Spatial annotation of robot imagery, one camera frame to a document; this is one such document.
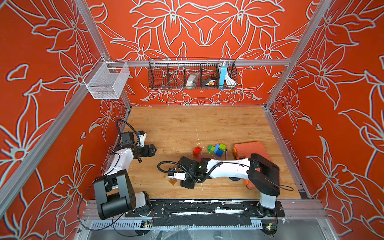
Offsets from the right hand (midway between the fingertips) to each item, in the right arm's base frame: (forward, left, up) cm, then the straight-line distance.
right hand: (178, 183), depth 79 cm
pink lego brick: (+4, -10, +21) cm, 24 cm away
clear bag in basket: (+52, -6, +29) cm, 60 cm away
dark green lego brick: (+22, -18, 0) cm, 28 cm away
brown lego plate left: (+2, +4, -1) cm, 4 cm away
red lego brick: (+19, -10, +2) cm, 21 cm away
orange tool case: (+19, -38, +3) cm, 43 cm away
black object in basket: (+50, -17, +31) cm, 61 cm away
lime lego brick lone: (+23, -26, 0) cm, 35 cm away
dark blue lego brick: (+20, -23, -1) cm, 30 cm away
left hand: (+19, +21, +3) cm, 28 cm away
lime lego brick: (+21, -20, -1) cm, 29 cm away
